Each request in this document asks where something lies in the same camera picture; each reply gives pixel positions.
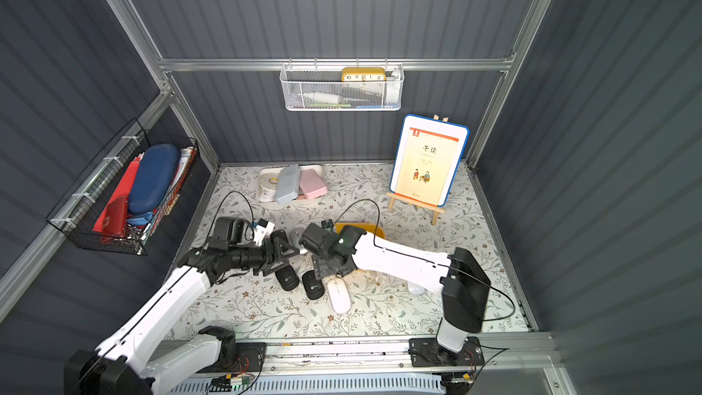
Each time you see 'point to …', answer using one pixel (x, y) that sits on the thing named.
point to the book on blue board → (429, 157)
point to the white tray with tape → (268, 180)
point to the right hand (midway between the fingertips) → (334, 261)
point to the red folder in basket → (113, 218)
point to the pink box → (311, 185)
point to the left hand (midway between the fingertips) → (293, 259)
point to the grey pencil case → (287, 186)
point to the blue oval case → (154, 176)
